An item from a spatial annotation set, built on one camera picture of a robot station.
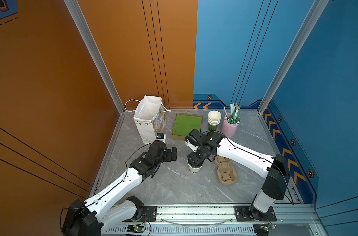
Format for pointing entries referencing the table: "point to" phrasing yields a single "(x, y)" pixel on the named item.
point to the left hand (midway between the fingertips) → (171, 147)
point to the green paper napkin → (184, 124)
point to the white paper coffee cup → (194, 170)
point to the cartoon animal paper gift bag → (150, 116)
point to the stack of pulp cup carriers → (226, 174)
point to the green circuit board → (134, 228)
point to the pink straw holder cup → (228, 130)
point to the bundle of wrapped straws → (235, 113)
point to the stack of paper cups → (214, 118)
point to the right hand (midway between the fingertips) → (195, 158)
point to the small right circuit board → (262, 229)
